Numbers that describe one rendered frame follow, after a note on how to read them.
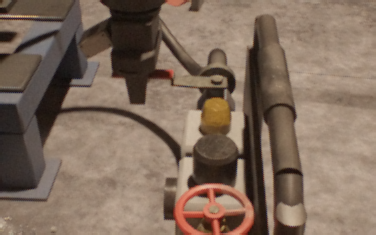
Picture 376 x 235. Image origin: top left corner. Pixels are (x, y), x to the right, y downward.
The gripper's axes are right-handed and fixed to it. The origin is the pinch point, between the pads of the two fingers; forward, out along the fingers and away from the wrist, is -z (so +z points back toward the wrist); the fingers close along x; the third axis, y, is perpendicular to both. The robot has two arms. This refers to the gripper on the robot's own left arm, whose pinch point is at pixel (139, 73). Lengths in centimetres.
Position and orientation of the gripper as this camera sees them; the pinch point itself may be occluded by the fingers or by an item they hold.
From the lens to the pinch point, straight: 72.4
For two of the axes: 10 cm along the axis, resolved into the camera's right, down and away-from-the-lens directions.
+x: 0.6, -5.8, 8.1
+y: -10.0, -0.3, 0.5
